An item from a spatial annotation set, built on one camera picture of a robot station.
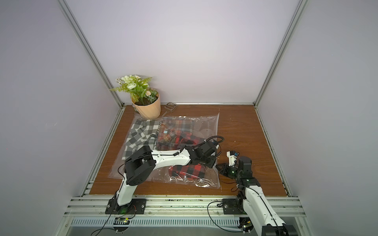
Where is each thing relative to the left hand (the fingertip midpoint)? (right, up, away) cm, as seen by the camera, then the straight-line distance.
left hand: (217, 161), depth 85 cm
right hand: (+1, +1, -1) cm, 2 cm away
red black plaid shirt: (-12, -4, -2) cm, 13 cm away
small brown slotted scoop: (-33, +34, +32) cm, 57 cm away
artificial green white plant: (-50, +46, +7) cm, 68 cm away
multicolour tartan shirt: (-27, +15, +13) cm, 33 cm away
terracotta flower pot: (-43, +32, +14) cm, 56 cm away
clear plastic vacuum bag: (-5, +20, +18) cm, 27 cm away
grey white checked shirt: (-50, +14, +14) cm, 54 cm away
